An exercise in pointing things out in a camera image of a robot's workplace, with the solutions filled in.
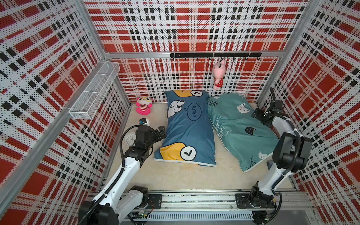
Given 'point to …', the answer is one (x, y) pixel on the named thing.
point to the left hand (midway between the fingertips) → (160, 130)
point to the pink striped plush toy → (144, 105)
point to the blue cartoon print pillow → (188, 136)
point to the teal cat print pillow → (250, 139)
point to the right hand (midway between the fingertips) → (259, 115)
